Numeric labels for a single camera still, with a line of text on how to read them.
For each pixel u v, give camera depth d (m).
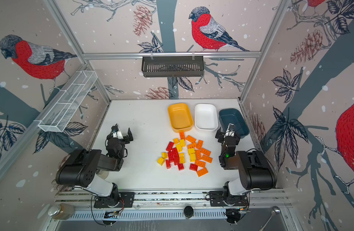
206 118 1.07
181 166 0.85
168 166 0.85
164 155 0.89
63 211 0.64
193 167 0.83
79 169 0.46
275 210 0.69
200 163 0.86
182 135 0.98
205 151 0.90
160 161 0.84
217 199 0.73
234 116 1.09
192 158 0.87
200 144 0.94
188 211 0.62
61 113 0.73
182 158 0.88
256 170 0.45
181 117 1.07
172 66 1.06
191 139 0.95
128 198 0.73
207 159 0.87
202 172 0.83
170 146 0.92
